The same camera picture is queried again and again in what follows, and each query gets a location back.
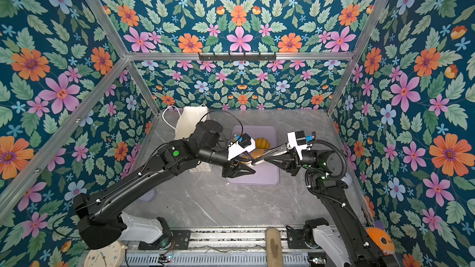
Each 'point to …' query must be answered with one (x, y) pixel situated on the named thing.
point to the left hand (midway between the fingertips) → (254, 165)
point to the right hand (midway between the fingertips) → (270, 154)
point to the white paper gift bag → (187, 125)
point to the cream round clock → (112, 254)
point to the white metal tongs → (255, 161)
